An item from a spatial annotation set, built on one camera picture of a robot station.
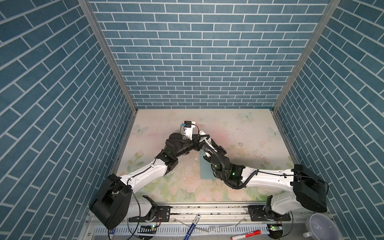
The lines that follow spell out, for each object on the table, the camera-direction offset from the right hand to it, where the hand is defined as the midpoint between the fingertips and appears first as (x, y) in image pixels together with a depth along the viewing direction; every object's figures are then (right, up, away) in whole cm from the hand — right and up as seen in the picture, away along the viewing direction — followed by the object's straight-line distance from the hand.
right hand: (210, 139), depth 78 cm
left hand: (-1, +1, -4) cm, 4 cm away
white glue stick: (-4, +4, -5) cm, 7 cm away
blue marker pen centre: (-9, -41, -9) cm, 42 cm away
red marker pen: (+15, -43, -10) cm, 47 cm away
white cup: (+52, -41, -8) cm, 67 cm away
